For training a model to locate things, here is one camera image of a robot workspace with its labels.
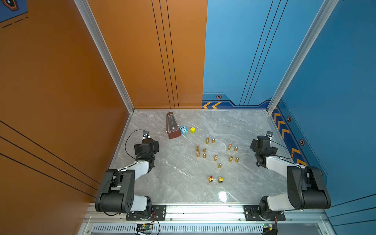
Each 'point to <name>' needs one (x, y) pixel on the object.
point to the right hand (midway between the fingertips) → (263, 144)
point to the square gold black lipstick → (210, 178)
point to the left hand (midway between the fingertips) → (146, 141)
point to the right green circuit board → (269, 229)
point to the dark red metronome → (172, 126)
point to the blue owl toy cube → (183, 130)
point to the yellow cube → (193, 130)
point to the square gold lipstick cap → (221, 179)
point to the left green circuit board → (145, 225)
